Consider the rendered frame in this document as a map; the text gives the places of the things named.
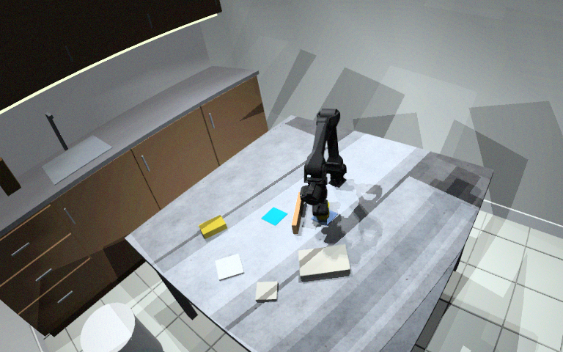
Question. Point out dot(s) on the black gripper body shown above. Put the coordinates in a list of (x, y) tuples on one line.
[(322, 208)]

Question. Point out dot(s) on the yellow rectangular block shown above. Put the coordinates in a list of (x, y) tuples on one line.
[(213, 226)]

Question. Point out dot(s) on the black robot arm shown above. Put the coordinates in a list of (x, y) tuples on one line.
[(316, 165)]

